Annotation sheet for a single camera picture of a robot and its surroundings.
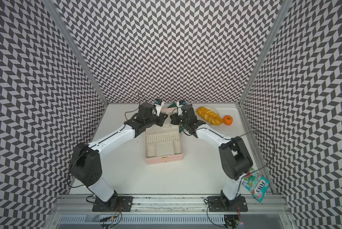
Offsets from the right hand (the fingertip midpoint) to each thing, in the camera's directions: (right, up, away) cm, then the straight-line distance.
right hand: (170, 118), depth 89 cm
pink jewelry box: (-5, -16, 0) cm, 17 cm away
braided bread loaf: (+28, +1, +16) cm, 32 cm away
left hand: (-3, +1, -2) cm, 4 cm away
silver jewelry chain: (0, -2, +1) cm, 2 cm away
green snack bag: (+1, +10, +24) cm, 26 cm away
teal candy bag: (+48, -36, -11) cm, 61 cm away
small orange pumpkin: (+41, -2, +13) cm, 43 cm away
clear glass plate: (+29, +8, +27) cm, 40 cm away
